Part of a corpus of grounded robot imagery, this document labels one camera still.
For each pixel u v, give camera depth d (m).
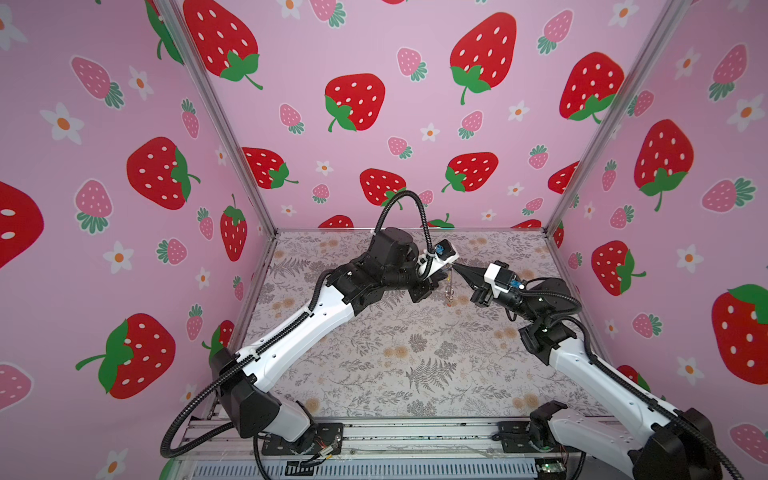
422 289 0.60
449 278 0.67
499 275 0.53
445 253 0.56
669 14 0.69
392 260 0.54
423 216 0.54
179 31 0.70
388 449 0.73
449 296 0.68
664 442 0.39
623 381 0.46
